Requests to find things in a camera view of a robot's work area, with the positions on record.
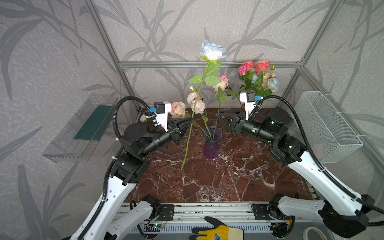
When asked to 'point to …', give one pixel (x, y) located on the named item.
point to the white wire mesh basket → (329, 138)
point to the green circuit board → (157, 225)
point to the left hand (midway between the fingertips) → (193, 117)
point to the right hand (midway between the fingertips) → (220, 108)
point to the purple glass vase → (212, 135)
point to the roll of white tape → (307, 229)
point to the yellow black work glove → (220, 231)
